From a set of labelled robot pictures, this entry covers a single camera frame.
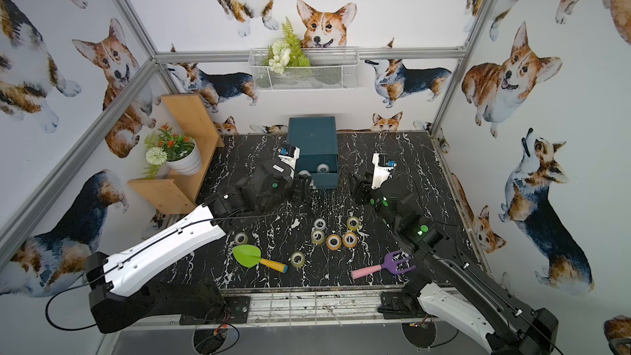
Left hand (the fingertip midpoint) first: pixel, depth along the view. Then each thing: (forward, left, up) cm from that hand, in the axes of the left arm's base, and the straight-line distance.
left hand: (305, 170), depth 71 cm
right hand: (0, -16, +1) cm, 16 cm away
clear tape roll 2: (-3, -3, -30) cm, 31 cm away
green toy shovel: (-14, +21, -29) cm, 38 cm away
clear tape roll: (+11, -5, -14) cm, 18 cm away
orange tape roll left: (-10, -8, -30) cm, 33 cm away
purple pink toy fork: (-19, -27, -30) cm, 44 cm away
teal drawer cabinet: (+21, -2, -8) cm, 22 cm away
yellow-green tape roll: (-3, -16, -30) cm, 34 cm away
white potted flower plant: (+20, +50, -15) cm, 56 cm away
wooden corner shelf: (+2, +45, -15) cm, 47 cm away
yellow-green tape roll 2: (-8, -2, -30) cm, 31 cm away
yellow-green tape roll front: (-16, +4, -30) cm, 34 cm away
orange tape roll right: (-10, -14, -30) cm, 34 cm away
